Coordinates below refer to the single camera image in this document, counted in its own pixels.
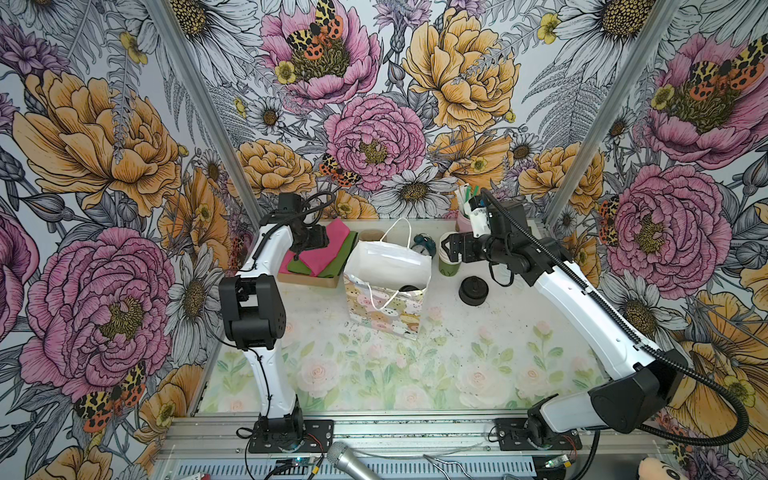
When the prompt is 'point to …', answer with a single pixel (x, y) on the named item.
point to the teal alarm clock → (425, 240)
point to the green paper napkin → (299, 265)
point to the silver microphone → (350, 462)
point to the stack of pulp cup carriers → (371, 234)
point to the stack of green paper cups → (447, 266)
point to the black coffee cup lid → (405, 288)
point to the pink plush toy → (650, 468)
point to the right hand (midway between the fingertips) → (459, 250)
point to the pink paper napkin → (317, 260)
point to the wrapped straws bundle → (466, 192)
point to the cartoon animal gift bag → (386, 282)
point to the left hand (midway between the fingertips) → (318, 249)
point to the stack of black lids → (473, 290)
